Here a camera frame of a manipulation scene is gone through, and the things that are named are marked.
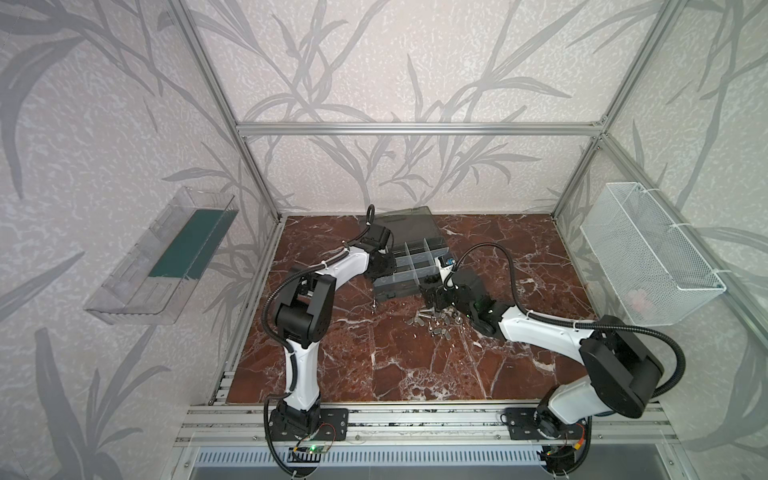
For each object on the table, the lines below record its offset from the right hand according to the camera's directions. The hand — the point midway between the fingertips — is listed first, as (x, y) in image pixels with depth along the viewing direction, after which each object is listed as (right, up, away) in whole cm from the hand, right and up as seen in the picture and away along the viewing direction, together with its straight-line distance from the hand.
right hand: (433, 272), depth 88 cm
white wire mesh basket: (+45, +2, -25) cm, 51 cm away
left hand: (-12, +3, +12) cm, 17 cm away
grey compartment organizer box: (-4, +8, +18) cm, 20 cm away
